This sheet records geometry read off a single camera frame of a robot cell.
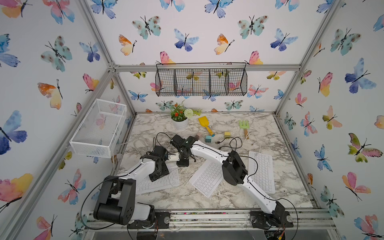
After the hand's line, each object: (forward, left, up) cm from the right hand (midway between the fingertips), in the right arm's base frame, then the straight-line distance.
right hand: (181, 162), depth 94 cm
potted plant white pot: (+27, +3, +14) cm, 30 cm away
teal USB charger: (+18, -16, +1) cm, 24 cm away
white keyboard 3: (-8, -49, +1) cm, 50 cm away
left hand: (-7, +9, 0) cm, 11 cm away
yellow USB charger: (+23, -30, 0) cm, 38 cm away
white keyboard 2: (-9, -17, +1) cm, 19 cm away
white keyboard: (-12, +6, 0) cm, 13 cm away
